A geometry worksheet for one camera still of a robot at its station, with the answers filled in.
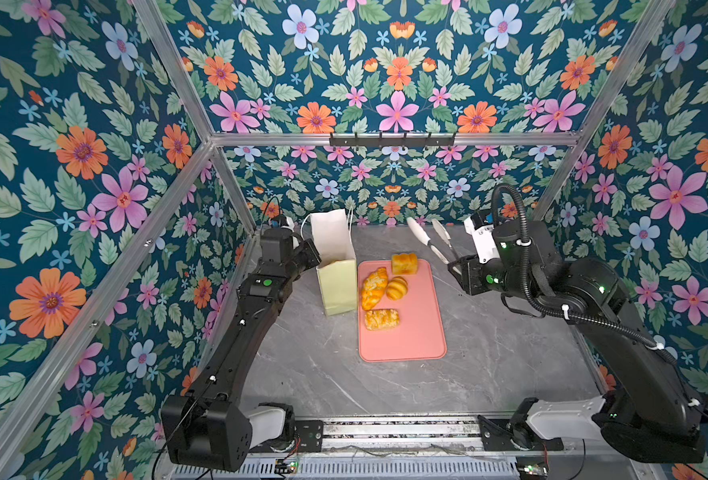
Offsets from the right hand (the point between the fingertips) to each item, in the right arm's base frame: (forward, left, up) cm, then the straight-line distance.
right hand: (454, 261), depth 60 cm
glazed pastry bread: (+5, +15, -35) cm, 38 cm away
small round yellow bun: (+17, +9, -35) cm, 40 cm away
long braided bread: (+17, +18, -35) cm, 43 cm away
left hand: (+15, +31, -8) cm, 35 cm away
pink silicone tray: (+2, +2, -39) cm, 39 cm away
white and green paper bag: (+25, +30, -18) cm, 44 cm away
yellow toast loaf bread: (+25, +7, -33) cm, 42 cm away
